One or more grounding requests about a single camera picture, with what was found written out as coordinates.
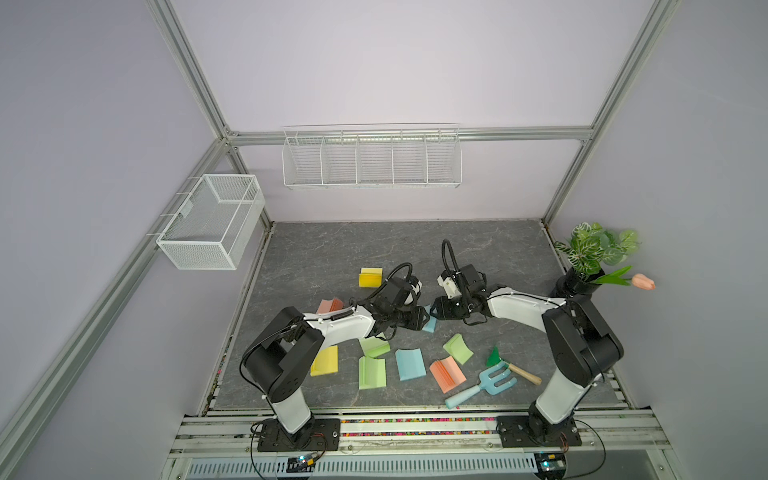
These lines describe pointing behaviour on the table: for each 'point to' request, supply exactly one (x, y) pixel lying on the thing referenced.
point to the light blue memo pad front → (410, 363)
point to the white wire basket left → (214, 228)
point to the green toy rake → (495, 358)
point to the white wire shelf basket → (419, 156)
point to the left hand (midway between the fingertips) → (425, 319)
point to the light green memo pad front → (371, 372)
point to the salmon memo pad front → (447, 373)
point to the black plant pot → (571, 283)
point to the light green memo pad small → (456, 347)
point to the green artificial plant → (590, 246)
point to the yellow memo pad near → (326, 362)
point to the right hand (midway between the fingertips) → (434, 309)
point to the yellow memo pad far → (371, 278)
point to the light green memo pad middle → (374, 346)
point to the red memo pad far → (330, 305)
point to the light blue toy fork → (487, 382)
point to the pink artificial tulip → (637, 279)
